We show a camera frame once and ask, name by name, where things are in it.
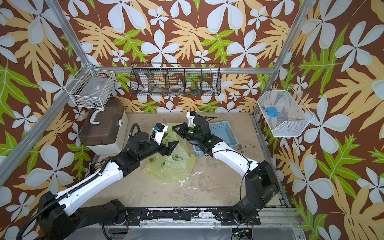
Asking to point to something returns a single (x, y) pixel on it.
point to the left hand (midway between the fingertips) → (172, 136)
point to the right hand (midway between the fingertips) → (170, 127)
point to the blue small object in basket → (271, 111)
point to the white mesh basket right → (286, 114)
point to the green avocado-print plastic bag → (175, 166)
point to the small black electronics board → (242, 232)
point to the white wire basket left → (92, 89)
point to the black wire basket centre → (176, 79)
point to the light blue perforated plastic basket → (223, 130)
